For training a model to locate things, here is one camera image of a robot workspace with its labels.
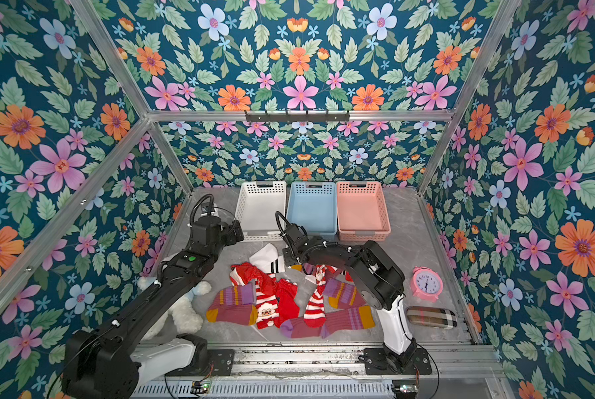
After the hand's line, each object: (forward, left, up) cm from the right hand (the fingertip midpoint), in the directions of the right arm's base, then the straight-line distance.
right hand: (295, 249), depth 96 cm
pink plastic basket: (+22, -28, -1) cm, 36 cm away
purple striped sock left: (-22, +19, -1) cm, 29 cm away
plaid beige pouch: (-24, -47, -1) cm, 53 cm away
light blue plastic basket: (+24, -6, 0) cm, 25 cm away
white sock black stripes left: (-3, +11, -1) cm, 11 cm away
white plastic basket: (+25, +19, 0) cm, 32 cm away
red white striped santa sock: (-24, -9, -2) cm, 26 cm away
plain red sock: (-16, +3, -2) cm, 16 cm away
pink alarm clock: (-12, -48, -1) cm, 50 cm away
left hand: (-1, +21, +18) cm, 28 cm away
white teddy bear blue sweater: (-29, +31, +4) cm, 43 cm away
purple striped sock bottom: (-25, -20, -3) cm, 32 cm away
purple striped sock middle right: (-17, -18, -2) cm, 25 cm away
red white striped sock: (-22, +8, -2) cm, 23 cm away
